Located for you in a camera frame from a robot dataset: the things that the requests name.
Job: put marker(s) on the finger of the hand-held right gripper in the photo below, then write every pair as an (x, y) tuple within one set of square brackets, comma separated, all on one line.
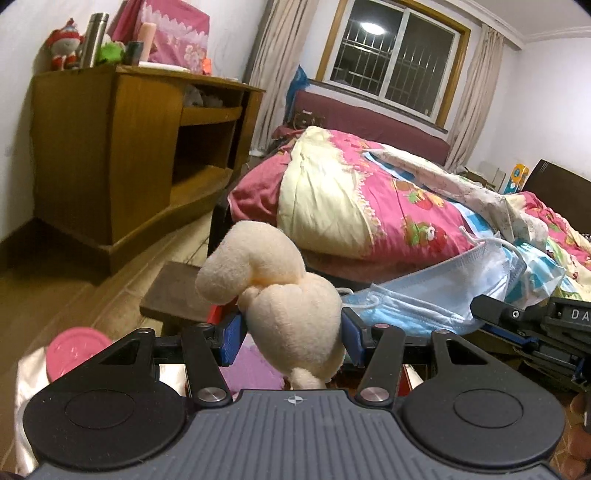
[(508, 314), (505, 336)]

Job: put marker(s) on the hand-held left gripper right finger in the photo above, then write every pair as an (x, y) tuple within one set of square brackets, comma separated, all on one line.
[(351, 337)]

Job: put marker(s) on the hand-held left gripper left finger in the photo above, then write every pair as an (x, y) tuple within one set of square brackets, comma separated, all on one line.
[(233, 334)]

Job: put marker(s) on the cream plush toy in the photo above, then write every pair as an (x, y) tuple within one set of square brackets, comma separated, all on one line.
[(286, 304)]

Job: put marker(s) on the red cardboard box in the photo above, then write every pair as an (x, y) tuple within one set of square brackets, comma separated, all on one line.
[(408, 381)]

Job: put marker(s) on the bunch of blue face masks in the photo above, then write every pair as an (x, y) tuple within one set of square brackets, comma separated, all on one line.
[(438, 286)]

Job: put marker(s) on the person's right hand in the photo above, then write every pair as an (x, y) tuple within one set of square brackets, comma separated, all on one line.
[(581, 443)]

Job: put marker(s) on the purple cloth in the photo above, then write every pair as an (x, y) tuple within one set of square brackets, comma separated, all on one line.
[(256, 369)]

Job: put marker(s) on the dark wooden stool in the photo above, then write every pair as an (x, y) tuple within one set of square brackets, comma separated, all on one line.
[(180, 290)]

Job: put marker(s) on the pink cartoon quilt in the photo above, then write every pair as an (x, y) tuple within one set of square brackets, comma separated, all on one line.
[(369, 203)]

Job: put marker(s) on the orange and blue box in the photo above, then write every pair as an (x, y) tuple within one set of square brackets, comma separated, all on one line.
[(518, 177)]

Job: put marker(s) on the dark brown board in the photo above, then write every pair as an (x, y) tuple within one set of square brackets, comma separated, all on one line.
[(558, 184)]

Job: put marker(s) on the clear cup with pink lid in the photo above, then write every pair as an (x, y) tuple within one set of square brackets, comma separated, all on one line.
[(76, 350)]

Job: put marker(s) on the wooden cabinet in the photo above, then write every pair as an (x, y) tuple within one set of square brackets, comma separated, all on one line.
[(115, 161)]

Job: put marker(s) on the maroon headboard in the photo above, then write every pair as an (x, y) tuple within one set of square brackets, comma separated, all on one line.
[(369, 124)]

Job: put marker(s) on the small brown bag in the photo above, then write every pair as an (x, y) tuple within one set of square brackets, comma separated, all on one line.
[(304, 120)]

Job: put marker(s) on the beige curtain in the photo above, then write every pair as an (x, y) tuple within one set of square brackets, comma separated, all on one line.
[(281, 55), (475, 92)]

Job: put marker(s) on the grey cloth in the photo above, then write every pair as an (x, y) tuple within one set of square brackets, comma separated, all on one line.
[(198, 97)]

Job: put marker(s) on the blue bag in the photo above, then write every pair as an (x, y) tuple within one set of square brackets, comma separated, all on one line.
[(296, 92)]

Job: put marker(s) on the small orange item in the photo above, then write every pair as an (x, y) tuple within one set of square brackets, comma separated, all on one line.
[(206, 67)]

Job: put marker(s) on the white plate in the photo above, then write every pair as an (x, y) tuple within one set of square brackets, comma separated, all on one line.
[(164, 66)]

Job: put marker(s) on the barred window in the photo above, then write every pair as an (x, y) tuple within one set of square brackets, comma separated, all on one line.
[(392, 55)]

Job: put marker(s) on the dark cup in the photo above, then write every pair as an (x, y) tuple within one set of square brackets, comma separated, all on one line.
[(134, 53)]

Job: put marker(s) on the pink candle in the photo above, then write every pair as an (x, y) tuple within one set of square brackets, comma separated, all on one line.
[(147, 41)]

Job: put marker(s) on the pink fabric cover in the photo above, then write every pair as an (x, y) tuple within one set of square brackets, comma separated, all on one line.
[(180, 32)]

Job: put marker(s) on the green plush toy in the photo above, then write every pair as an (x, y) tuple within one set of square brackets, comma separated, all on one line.
[(111, 50)]

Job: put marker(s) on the steel thermos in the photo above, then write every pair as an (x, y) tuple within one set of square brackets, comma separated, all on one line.
[(94, 41)]

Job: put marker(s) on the red santa plush toy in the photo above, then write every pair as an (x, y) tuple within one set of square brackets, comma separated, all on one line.
[(64, 46)]

